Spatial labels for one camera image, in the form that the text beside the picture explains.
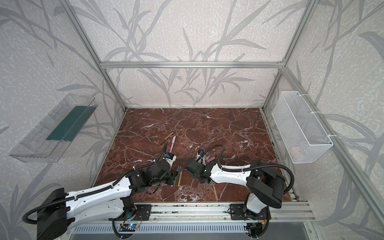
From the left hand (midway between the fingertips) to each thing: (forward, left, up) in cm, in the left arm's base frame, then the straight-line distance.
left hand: (180, 170), depth 80 cm
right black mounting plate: (-18, -30, -8) cm, 36 cm away
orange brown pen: (0, +2, -9) cm, 9 cm away
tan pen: (0, +1, -8) cm, 9 cm away
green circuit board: (-25, +24, -10) cm, 36 cm away
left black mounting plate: (-19, +18, -7) cm, 27 cm away
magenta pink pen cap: (+10, -17, -8) cm, 22 cm away
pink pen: (+22, +9, -11) cm, 27 cm away
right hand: (+5, -8, -5) cm, 11 cm away
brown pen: (+26, +13, -8) cm, 30 cm away
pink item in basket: (+5, -58, +12) cm, 60 cm away
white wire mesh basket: (+4, -54, +28) cm, 61 cm away
